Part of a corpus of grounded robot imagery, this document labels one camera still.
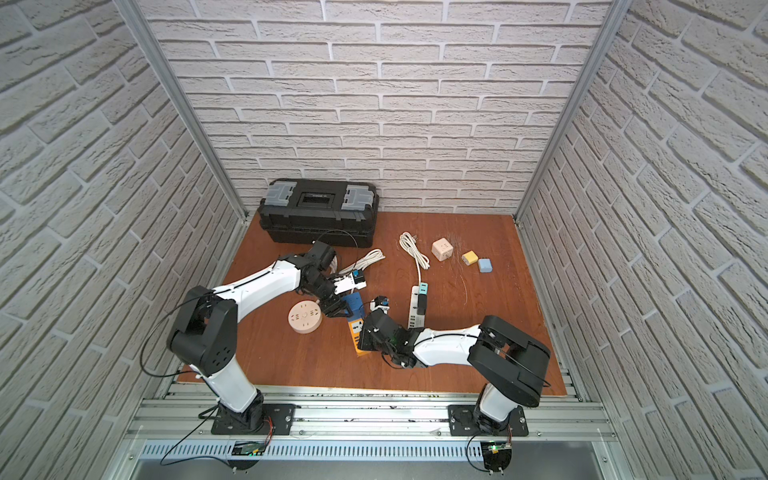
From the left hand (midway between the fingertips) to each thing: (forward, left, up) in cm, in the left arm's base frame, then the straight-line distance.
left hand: (350, 300), depth 88 cm
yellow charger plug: (+19, -41, -3) cm, 45 cm away
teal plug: (+4, -23, +1) cm, 23 cm away
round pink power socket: (-3, +14, -5) cm, 15 cm away
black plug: (-2, -22, +1) cm, 22 cm away
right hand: (-9, -4, -4) cm, 11 cm away
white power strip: (-5, -20, -4) cm, 21 cm away
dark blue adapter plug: (-2, -2, +2) cm, 3 cm away
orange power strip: (-7, -2, -4) cm, 8 cm away
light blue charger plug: (+16, -46, -4) cm, 49 cm away
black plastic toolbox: (+28, +20, +10) cm, 36 cm away
